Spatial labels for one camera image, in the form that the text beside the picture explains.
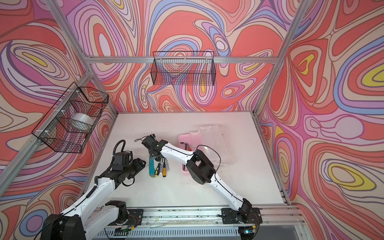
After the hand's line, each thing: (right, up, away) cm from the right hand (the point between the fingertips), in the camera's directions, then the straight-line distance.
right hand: (158, 154), depth 97 cm
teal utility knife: (-2, -9, -9) cm, 13 cm away
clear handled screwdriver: (+7, -5, -7) cm, 11 cm away
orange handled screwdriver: (+5, -7, -9) cm, 13 cm away
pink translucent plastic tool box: (+35, +9, -5) cm, 37 cm away
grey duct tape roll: (-32, +23, -24) cm, 46 cm away
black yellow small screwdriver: (+2, -7, -9) cm, 12 cm away
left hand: (-6, -3, -10) cm, 12 cm away
